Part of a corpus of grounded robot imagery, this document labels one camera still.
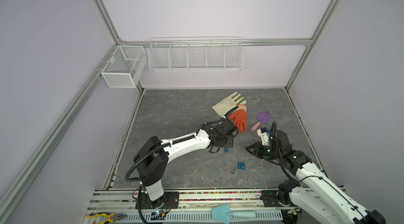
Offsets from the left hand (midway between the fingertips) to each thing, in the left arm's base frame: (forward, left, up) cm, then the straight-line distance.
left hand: (229, 143), depth 81 cm
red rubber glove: (+22, -11, -9) cm, 26 cm away
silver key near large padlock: (-12, -1, -10) cm, 16 cm away
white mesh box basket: (+52, +62, +12) cm, 82 cm away
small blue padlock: (0, +1, -9) cm, 9 cm away
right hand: (-4, -8, +1) cm, 9 cm away
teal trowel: (-29, +7, -8) cm, 31 cm away
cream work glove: (+35, -6, -11) cm, 37 cm away
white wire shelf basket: (+53, +15, +19) cm, 59 cm away
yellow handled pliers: (-27, +55, -9) cm, 62 cm away
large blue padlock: (-8, -6, -9) cm, 14 cm away
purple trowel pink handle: (+22, -27, -11) cm, 37 cm away
